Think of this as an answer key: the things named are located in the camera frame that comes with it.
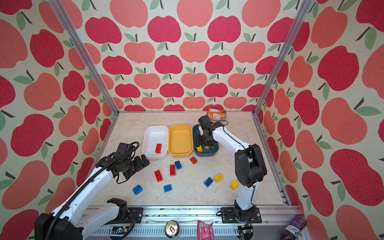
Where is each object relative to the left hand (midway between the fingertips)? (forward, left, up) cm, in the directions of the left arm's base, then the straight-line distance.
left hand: (146, 166), depth 81 cm
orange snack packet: (+45, -45, -5) cm, 64 cm away
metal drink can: (-29, -17, +2) cm, 33 cm away
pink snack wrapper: (-29, -31, -8) cm, 43 cm away
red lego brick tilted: (-3, -6, -7) cm, 10 cm away
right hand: (+15, -33, 0) cm, 36 cm away
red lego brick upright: (+2, -14, -7) cm, 16 cm away
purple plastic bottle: (-27, -74, -4) cm, 79 cm away
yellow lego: (+14, -30, -6) cm, 34 cm away
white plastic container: (+27, +1, -7) cm, 28 cm away
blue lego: (-10, +5, -8) cm, 13 cm away
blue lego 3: (-6, -35, -9) cm, 36 cm away
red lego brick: (+17, -3, -8) cm, 19 cm away
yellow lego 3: (-8, -49, -8) cm, 50 cm away
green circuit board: (-28, +9, -11) cm, 31 cm away
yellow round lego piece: (+17, -35, -7) cm, 40 cm away
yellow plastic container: (+24, -17, -10) cm, 32 cm away
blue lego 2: (-9, -11, -9) cm, 17 cm away
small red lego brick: (+8, -26, -9) cm, 29 cm away
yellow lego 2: (-4, -41, -9) cm, 42 cm away
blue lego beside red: (+5, -17, -8) cm, 19 cm away
